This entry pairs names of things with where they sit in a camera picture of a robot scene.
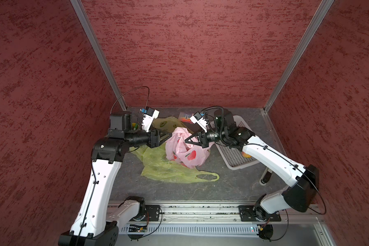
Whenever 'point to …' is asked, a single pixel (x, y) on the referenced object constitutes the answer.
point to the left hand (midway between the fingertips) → (166, 137)
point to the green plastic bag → (160, 167)
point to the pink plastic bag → (188, 154)
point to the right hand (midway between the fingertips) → (186, 144)
